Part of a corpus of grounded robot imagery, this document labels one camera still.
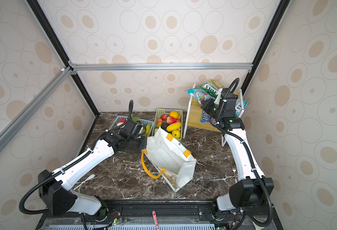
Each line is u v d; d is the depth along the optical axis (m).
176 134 0.97
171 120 1.05
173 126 1.00
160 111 1.14
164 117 1.12
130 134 0.59
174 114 1.09
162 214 0.75
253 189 0.39
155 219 0.71
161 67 0.92
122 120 1.04
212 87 0.83
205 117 0.93
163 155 0.95
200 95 0.76
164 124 1.04
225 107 0.54
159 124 1.08
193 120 0.95
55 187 0.39
